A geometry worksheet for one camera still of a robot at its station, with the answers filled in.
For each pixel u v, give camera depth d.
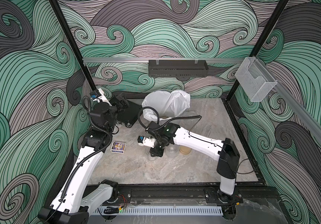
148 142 0.69
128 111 0.61
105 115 0.47
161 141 0.57
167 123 0.60
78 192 0.38
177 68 0.98
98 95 0.54
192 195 0.74
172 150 0.86
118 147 0.90
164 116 1.06
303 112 0.60
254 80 0.80
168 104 0.93
